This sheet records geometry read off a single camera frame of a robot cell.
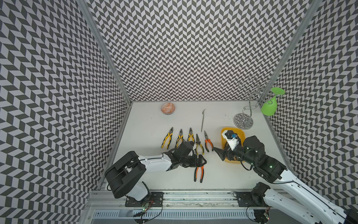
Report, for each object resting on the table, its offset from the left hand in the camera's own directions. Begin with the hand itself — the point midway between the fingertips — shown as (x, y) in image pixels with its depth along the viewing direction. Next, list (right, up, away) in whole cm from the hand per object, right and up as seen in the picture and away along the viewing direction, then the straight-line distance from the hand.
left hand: (200, 164), depth 82 cm
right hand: (+9, +15, -10) cm, 20 cm away
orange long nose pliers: (+6, +12, +13) cm, 19 cm away
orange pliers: (-2, -3, 0) cm, 4 cm away
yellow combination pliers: (-20, +16, +14) cm, 29 cm away
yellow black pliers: (0, +11, +11) cm, 15 cm away
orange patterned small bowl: (-23, +34, +29) cm, 51 cm away
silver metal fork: (+5, +31, +29) cm, 42 cm away
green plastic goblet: (+42, +33, 0) cm, 53 cm away
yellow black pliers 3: (-13, +14, +14) cm, 24 cm away
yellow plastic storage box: (+28, +17, +10) cm, 35 cm away
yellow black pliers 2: (-5, +15, +14) cm, 21 cm away
